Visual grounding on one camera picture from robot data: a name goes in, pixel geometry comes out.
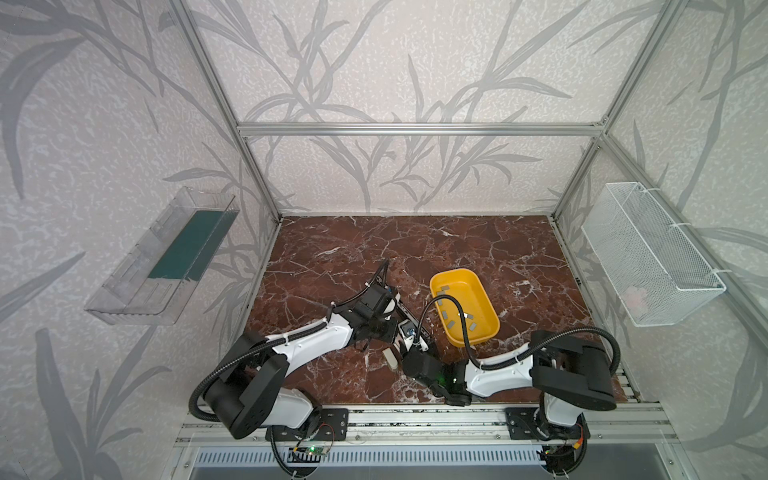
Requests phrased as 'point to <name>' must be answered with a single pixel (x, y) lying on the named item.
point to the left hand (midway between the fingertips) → (401, 322)
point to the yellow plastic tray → (481, 321)
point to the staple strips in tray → (472, 326)
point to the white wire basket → (657, 273)
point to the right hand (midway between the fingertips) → (404, 332)
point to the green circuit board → (316, 450)
